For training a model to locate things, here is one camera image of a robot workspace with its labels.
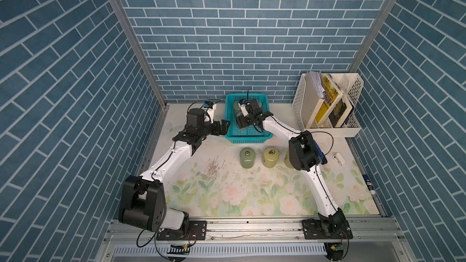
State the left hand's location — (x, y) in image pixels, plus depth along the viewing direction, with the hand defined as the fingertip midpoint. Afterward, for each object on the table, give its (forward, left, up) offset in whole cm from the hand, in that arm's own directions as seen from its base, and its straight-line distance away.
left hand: (226, 121), depth 84 cm
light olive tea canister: (-22, -24, +4) cm, 33 cm away
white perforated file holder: (+29, -72, 0) cm, 77 cm away
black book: (+11, -61, -4) cm, 62 cm away
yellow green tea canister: (-12, -10, -13) cm, 20 cm away
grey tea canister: (+15, -5, -7) cm, 17 cm away
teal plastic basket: (+8, -12, -21) cm, 25 cm away
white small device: (-9, -58, -18) cm, 62 cm away
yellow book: (+16, -55, +3) cm, 57 cm away
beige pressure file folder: (+10, -42, +4) cm, 43 cm away
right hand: (+15, -9, -15) cm, 23 cm away
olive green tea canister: (-11, -22, -14) cm, 28 cm away
